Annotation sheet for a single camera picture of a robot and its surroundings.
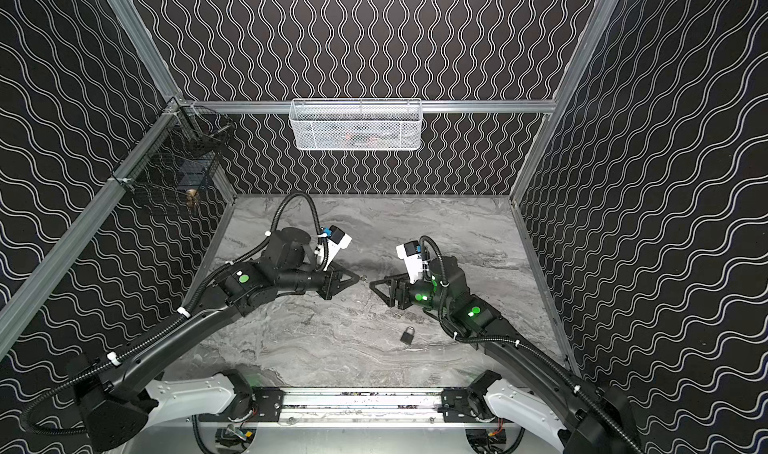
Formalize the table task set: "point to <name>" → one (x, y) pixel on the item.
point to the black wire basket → (180, 153)
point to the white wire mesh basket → (356, 124)
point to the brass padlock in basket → (191, 199)
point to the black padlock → (407, 337)
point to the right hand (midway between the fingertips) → (378, 283)
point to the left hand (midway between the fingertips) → (363, 280)
